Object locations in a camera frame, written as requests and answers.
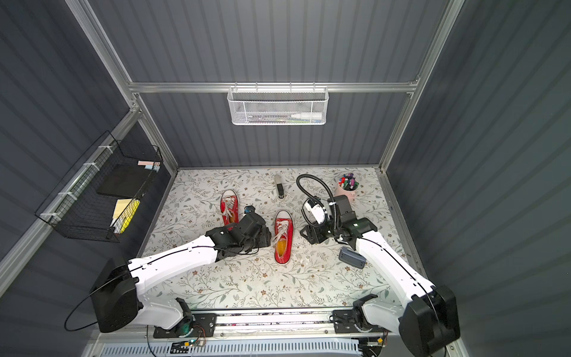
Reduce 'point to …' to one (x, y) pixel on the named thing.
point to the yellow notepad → (124, 213)
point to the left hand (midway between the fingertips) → (267, 236)
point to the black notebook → (127, 180)
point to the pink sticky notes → (149, 164)
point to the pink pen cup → (350, 194)
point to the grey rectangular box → (352, 258)
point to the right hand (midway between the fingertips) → (312, 228)
